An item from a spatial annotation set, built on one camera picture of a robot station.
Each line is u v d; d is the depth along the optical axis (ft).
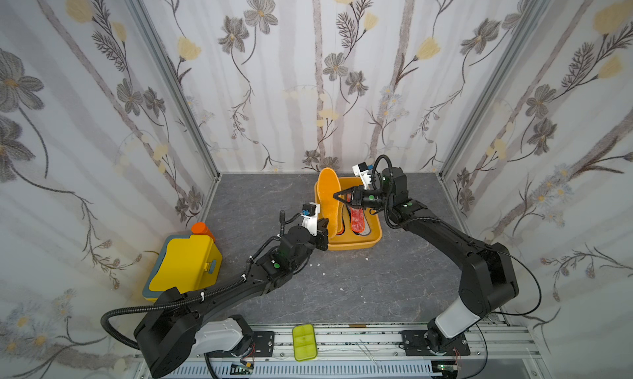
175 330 1.31
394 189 2.09
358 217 3.32
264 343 2.45
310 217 2.15
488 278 1.47
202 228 2.96
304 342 2.42
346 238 3.18
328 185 2.59
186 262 2.50
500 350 2.40
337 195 2.52
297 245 1.87
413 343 2.41
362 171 2.45
